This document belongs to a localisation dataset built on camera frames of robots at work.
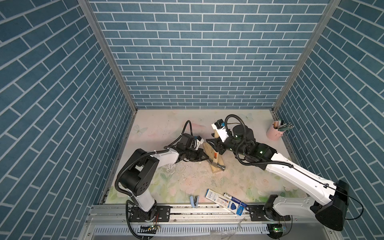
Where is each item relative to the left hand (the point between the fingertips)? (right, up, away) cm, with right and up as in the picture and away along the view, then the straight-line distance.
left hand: (211, 159), depth 86 cm
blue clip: (-9, -19, -9) cm, 23 cm away
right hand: (-1, +14, -15) cm, 21 cm away
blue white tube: (+10, -18, -8) cm, 23 cm away
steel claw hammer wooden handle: (+2, +4, -8) cm, 9 cm away
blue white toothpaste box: (+9, -20, -10) cm, 24 cm away
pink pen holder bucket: (+42, +14, +11) cm, 46 cm away
